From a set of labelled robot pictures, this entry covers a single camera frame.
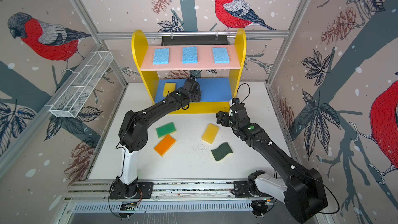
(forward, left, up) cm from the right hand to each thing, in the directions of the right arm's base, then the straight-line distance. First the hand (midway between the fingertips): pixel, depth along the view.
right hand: (220, 117), depth 82 cm
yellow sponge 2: (-1, +6, -18) cm, 19 cm away
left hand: (+17, +16, +1) cm, 23 cm away
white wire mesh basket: (-4, +70, +18) cm, 72 cm away
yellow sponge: (+21, +33, +1) cm, 39 cm away
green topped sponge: (-2, +34, -14) cm, 37 cm away
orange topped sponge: (-11, +32, -13) cm, 36 cm away
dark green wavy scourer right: (-13, 0, -16) cm, 21 cm away
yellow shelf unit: (+48, +1, -6) cm, 48 cm away
